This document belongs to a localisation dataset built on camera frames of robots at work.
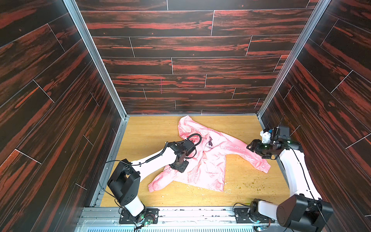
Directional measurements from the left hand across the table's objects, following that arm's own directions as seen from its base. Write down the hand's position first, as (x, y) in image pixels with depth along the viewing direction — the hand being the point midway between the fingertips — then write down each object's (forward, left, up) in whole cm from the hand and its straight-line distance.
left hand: (181, 167), depth 84 cm
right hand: (+8, -42, +10) cm, 44 cm away
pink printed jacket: (+2, -16, -7) cm, 17 cm away
